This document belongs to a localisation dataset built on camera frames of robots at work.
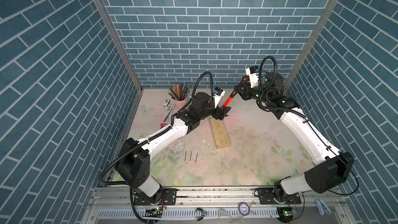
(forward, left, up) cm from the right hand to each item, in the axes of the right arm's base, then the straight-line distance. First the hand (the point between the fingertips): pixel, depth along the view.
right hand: (237, 87), depth 74 cm
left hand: (-4, +4, -8) cm, 10 cm away
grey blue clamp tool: (-41, -42, -34) cm, 68 cm away
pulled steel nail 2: (-20, +25, -35) cm, 47 cm away
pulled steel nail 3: (-22, +19, -35) cm, 46 cm away
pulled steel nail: (-22, +22, -35) cm, 47 cm away
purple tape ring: (-45, -8, -35) cm, 57 cm away
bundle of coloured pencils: (+13, +34, -20) cm, 41 cm away
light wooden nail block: (-8, +7, -32) cm, 33 cm away
